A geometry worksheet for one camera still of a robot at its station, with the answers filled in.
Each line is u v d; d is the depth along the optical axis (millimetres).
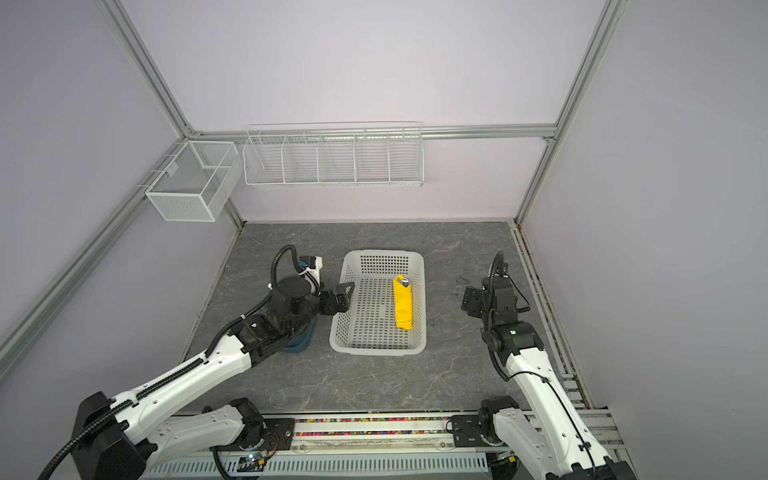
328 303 670
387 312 943
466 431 739
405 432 754
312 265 666
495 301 579
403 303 964
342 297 681
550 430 439
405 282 993
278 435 736
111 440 379
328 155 1011
